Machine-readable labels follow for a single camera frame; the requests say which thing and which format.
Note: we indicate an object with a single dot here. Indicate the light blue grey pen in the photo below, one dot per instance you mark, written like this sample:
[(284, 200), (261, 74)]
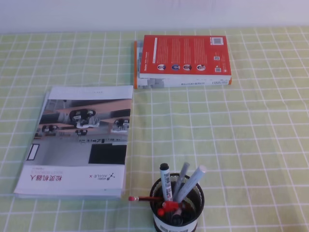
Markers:
[(190, 183)]

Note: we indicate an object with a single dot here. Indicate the grey slim pen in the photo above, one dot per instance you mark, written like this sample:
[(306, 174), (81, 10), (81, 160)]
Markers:
[(180, 180)]

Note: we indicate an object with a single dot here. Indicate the black mesh pen holder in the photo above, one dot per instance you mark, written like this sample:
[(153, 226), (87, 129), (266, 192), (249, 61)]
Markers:
[(182, 218)]

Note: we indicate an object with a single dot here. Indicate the red clip pen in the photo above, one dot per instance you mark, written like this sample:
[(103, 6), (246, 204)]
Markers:
[(170, 206)]

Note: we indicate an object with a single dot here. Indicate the orange spine book underneath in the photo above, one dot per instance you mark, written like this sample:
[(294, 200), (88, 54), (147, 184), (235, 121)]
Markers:
[(140, 83)]

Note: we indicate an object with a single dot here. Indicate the red back cover book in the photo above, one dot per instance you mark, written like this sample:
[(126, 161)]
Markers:
[(185, 57)]

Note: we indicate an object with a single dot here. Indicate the black cap white marker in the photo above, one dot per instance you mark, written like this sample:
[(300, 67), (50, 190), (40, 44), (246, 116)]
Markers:
[(166, 182)]

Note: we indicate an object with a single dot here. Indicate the white robot brochure stack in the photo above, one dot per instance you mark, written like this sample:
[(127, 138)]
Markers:
[(80, 144)]

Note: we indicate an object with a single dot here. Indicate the red pencil with eraser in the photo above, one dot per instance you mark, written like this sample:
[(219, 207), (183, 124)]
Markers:
[(147, 199)]

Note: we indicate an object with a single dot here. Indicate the green checkered tablecloth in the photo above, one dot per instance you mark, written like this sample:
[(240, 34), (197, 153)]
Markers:
[(252, 135)]

